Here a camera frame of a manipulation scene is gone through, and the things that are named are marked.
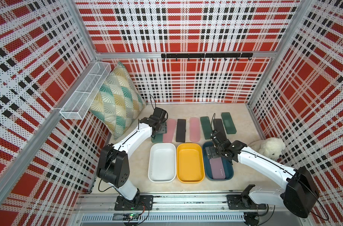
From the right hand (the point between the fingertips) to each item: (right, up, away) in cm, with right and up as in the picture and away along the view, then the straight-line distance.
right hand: (217, 149), depth 84 cm
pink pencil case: (-32, +5, +19) cm, 37 cm away
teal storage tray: (+6, -8, -1) cm, 10 cm away
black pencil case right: (+7, +13, +24) cm, 28 cm away
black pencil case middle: (-22, +10, +21) cm, 32 cm away
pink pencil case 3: (0, -11, 0) cm, 11 cm away
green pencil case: (-3, +12, +18) cm, 22 cm away
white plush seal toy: (+26, +3, -11) cm, 28 cm away
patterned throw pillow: (-62, +28, +4) cm, 69 cm away
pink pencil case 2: (-12, +10, +21) cm, 26 cm away
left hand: (-36, +13, +6) cm, 38 cm away
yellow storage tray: (-16, -9, +2) cm, 19 cm away
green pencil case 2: (+15, +15, +24) cm, 32 cm away
